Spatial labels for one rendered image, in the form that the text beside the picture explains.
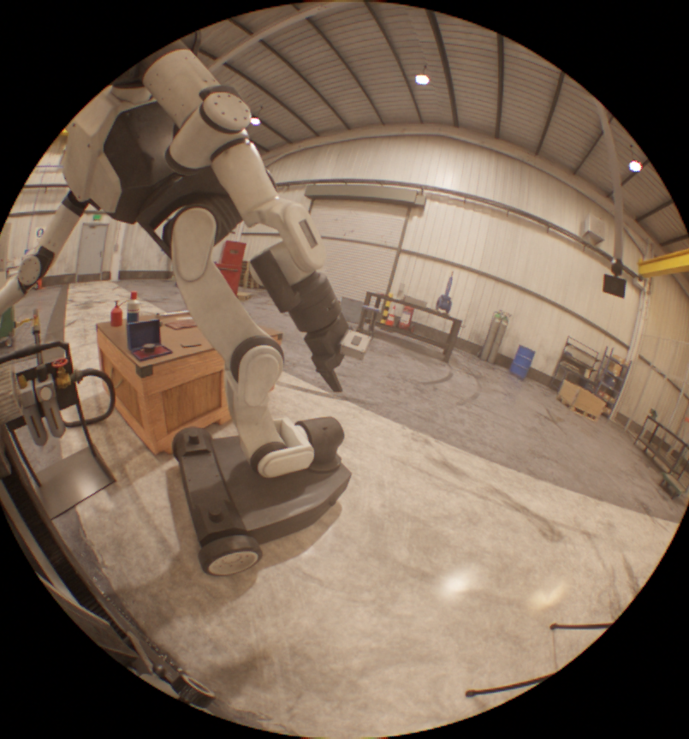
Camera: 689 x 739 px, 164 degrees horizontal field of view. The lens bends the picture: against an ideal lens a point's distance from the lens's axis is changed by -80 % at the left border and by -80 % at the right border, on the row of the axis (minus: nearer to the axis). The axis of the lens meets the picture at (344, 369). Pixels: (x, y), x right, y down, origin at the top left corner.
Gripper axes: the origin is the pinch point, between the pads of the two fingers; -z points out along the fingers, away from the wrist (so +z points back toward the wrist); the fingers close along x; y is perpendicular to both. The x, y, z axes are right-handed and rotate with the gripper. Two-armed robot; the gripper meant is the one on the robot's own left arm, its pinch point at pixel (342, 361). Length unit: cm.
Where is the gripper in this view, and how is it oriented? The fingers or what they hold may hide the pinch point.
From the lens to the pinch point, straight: 49.3
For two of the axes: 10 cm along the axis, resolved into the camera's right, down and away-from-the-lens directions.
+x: -3.5, 7.1, -6.1
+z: -3.8, -7.0, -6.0
